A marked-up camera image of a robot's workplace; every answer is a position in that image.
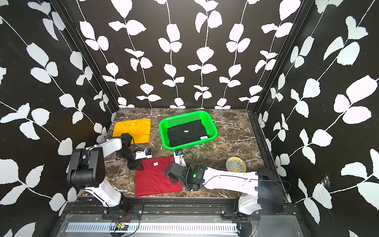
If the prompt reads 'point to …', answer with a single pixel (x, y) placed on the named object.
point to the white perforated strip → (107, 228)
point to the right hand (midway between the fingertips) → (171, 169)
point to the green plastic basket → (207, 117)
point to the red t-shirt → (152, 180)
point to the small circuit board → (120, 226)
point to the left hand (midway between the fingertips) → (141, 160)
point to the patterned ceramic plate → (235, 164)
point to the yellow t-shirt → (139, 129)
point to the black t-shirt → (186, 133)
